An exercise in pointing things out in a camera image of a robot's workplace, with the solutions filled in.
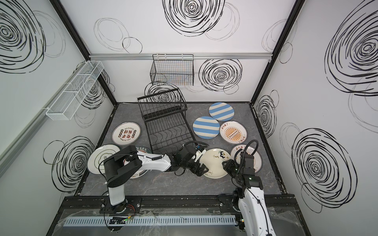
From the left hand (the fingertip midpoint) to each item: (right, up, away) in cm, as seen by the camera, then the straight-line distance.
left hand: (204, 168), depth 84 cm
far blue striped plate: (+17, +34, +31) cm, 49 cm away
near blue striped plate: (+3, +22, +22) cm, 31 cm away
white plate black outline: (-66, +3, +5) cm, 66 cm away
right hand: (+10, +3, -2) cm, 11 cm away
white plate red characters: (-54, +18, +18) cm, 59 cm away
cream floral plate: (+6, +4, +4) cm, 8 cm away
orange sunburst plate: (+22, +19, +18) cm, 34 cm away
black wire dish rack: (-25, +23, +18) cm, 38 cm away
